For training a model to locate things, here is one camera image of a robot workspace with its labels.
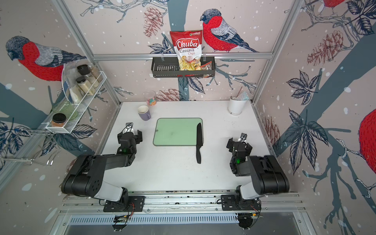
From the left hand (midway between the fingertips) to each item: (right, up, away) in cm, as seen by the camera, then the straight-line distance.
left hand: (132, 128), depth 92 cm
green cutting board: (+24, -3, +9) cm, 26 cm away
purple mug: (+4, +10, +10) cm, 15 cm away
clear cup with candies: (+4, +23, +25) cm, 34 cm away
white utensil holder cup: (+71, +15, +14) cm, 74 cm away
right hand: (+69, -7, +1) cm, 69 cm away
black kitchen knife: (+43, -10, +4) cm, 44 cm away
